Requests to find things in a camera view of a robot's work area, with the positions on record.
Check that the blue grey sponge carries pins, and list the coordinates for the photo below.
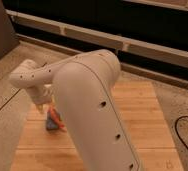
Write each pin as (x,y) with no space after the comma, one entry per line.
(50,123)

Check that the wooden rail ledge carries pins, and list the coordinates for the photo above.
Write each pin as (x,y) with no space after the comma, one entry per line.
(141,48)

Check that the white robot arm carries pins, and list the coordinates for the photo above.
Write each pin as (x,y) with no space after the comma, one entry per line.
(81,87)

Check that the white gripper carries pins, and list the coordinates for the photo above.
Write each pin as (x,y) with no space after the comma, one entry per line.
(40,95)

